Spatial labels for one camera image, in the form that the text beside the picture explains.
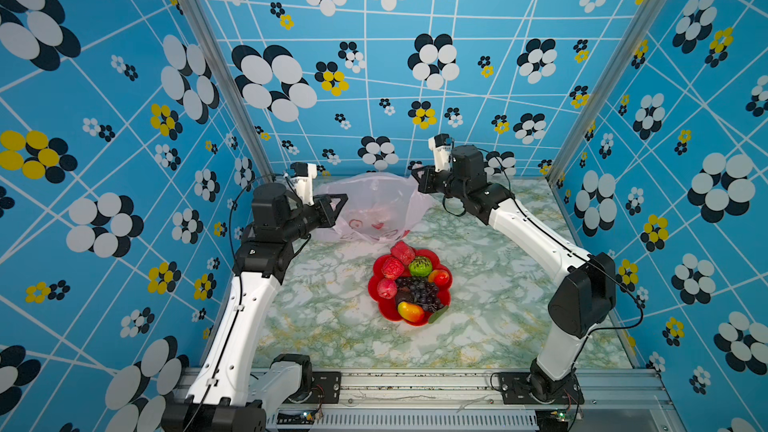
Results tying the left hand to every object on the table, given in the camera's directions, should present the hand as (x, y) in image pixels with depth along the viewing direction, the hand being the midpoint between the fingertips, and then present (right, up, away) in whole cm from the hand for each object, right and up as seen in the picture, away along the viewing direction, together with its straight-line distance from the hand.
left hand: (346, 196), depth 67 cm
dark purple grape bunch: (+19, -27, +18) cm, 37 cm away
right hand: (+16, +8, +13) cm, 22 cm away
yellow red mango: (+16, -31, +12) cm, 36 cm away
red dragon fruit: (+14, -16, +22) cm, 31 cm away
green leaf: (+22, -32, +14) cm, 42 cm away
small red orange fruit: (+24, -23, +19) cm, 38 cm away
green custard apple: (+19, -20, +22) cm, 35 cm away
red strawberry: (+10, -21, +22) cm, 32 cm away
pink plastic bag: (+6, -3, +38) cm, 39 cm away
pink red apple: (+9, -26, +18) cm, 32 cm away
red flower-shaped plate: (+9, -31, +16) cm, 36 cm away
